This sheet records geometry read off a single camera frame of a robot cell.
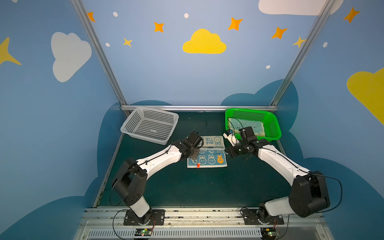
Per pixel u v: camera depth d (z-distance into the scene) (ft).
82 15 2.32
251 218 2.41
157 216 2.45
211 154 3.23
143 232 2.32
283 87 3.44
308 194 1.39
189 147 2.18
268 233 2.34
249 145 2.10
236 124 3.62
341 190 1.40
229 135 2.55
